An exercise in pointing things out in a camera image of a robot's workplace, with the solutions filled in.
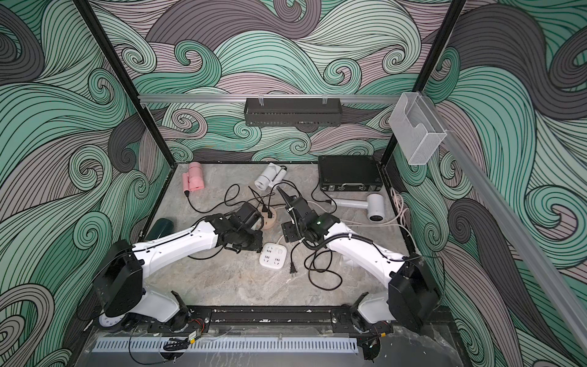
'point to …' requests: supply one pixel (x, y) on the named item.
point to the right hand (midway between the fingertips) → (289, 229)
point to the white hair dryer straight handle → (374, 205)
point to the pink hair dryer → (193, 180)
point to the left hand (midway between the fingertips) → (261, 242)
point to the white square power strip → (273, 255)
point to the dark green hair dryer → (162, 228)
